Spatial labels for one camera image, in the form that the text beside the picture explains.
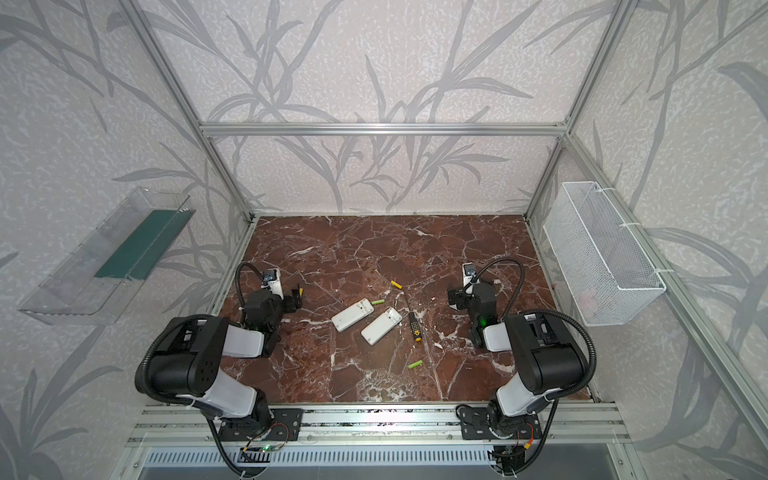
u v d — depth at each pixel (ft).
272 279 2.66
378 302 3.16
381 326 2.97
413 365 2.74
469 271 2.69
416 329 2.91
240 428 2.22
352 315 3.01
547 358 1.49
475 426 2.40
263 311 2.36
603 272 2.03
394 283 3.28
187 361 1.48
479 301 2.33
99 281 2.10
